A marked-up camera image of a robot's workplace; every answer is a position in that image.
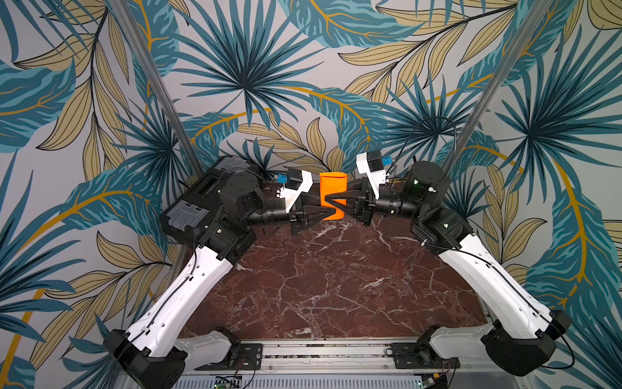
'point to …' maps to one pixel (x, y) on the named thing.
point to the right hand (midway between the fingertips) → (327, 194)
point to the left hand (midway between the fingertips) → (330, 210)
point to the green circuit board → (223, 386)
